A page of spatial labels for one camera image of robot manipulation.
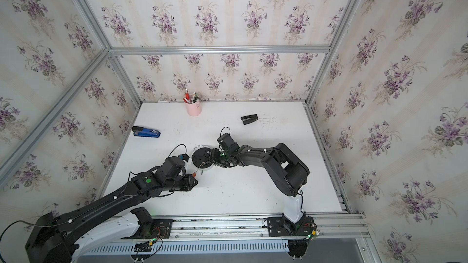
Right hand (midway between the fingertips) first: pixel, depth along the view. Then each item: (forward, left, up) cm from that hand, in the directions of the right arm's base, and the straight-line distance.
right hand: (210, 163), depth 89 cm
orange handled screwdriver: (-8, +5, +6) cm, 11 cm away
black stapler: (+30, -21, -1) cm, 36 cm away
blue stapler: (+18, +41, +1) cm, 44 cm away
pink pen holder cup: (+35, +14, +2) cm, 38 cm away
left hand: (-13, +2, +5) cm, 14 cm away
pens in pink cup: (+38, +15, +7) cm, 42 cm away
